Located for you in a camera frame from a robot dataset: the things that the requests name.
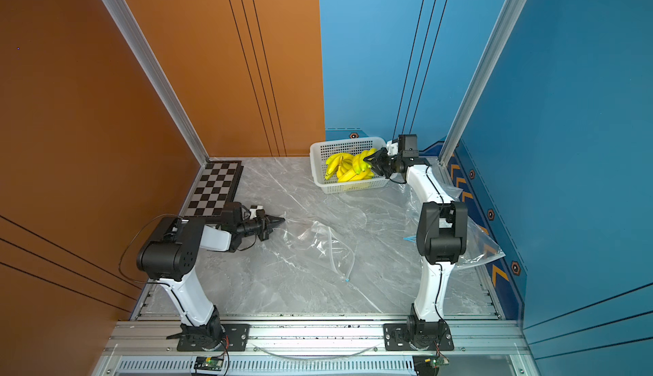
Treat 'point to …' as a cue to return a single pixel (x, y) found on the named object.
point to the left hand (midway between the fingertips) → (286, 215)
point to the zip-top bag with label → (326, 233)
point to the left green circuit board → (208, 363)
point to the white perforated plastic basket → (320, 151)
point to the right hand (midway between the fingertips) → (367, 159)
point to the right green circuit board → (436, 361)
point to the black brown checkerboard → (218, 184)
